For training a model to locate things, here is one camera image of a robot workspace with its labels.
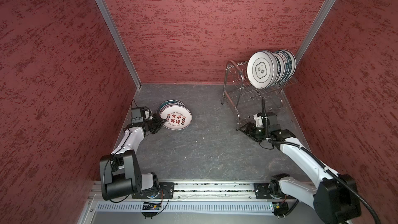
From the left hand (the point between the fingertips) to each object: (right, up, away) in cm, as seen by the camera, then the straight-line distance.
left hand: (167, 122), depth 88 cm
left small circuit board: (-5, -38, -15) cm, 41 cm away
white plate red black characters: (+6, +2, +4) cm, 8 cm away
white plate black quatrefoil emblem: (+52, +29, -8) cm, 60 cm away
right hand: (+43, -6, -4) cm, 43 cm away
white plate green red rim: (-1, +11, +16) cm, 19 cm away
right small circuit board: (+58, -38, -17) cm, 71 cm away
